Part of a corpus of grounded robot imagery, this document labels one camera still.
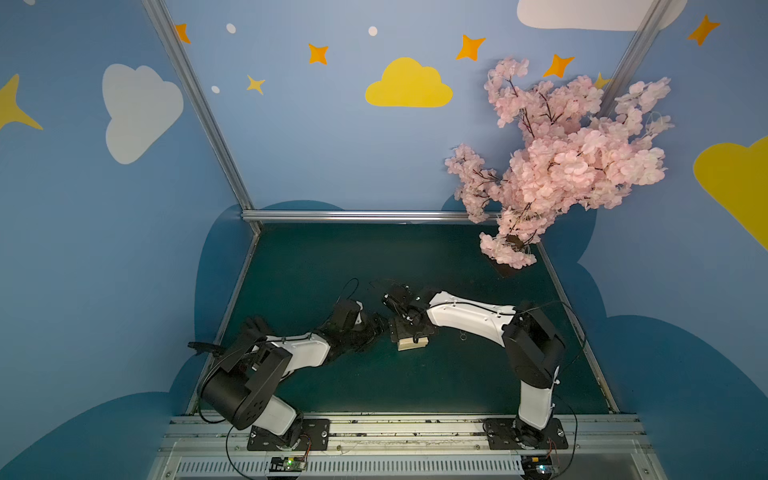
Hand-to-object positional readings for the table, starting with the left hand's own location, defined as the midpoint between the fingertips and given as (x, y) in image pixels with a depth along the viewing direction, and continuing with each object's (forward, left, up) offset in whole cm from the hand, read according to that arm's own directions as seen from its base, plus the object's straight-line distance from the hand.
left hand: (393, 332), depth 88 cm
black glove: (+1, +43, -4) cm, 43 cm away
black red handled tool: (-12, +46, +15) cm, 49 cm away
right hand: (+1, -5, -1) cm, 6 cm away
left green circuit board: (-33, +25, -4) cm, 41 cm away
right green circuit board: (-32, -35, -4) cm, 48 cm away
